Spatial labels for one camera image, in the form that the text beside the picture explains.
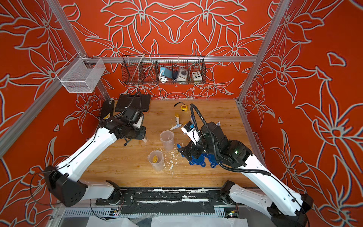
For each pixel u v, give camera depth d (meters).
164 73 0.84
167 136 0.88
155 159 0.76
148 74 1.04
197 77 0.94
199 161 0.86
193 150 0.55
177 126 1.01
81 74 0.92
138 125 0.68
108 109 1.17
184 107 1.13
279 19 0.74
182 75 0.91
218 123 1.03
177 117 0.98
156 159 0.76
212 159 0.87
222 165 0.45
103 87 1.11
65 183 0.38
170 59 0.92
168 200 0.73
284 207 0.38
